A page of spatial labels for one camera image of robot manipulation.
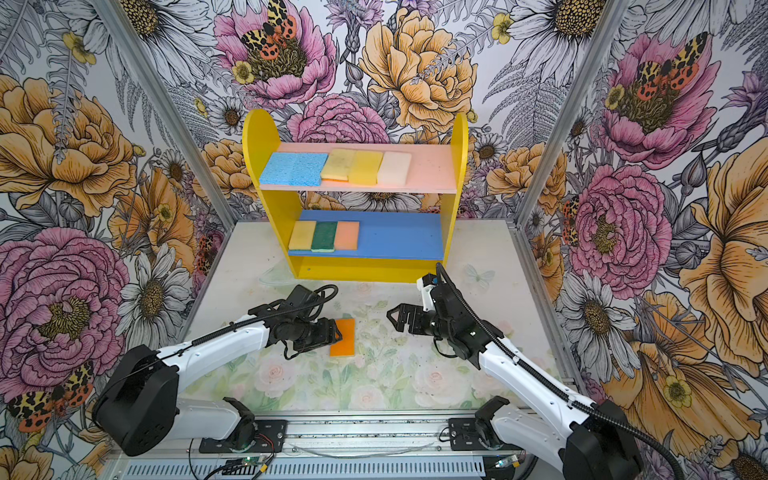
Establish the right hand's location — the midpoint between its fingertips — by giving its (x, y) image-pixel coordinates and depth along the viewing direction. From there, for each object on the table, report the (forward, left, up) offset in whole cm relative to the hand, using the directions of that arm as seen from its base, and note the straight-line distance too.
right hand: (402, 325), depth 79 cm
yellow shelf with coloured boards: (+27, +12, +1) cm, 29 cm away
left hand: (-2, +20, -9) cm, 22 cm away
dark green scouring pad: (+30, +23, +2) cm, 38 cm away
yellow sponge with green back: (+31, +30, +2) cm, 43 cm away
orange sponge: (0, +16, -13) cm, 21 cm away
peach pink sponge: (+29, +16, +3) cm, 33 cm away
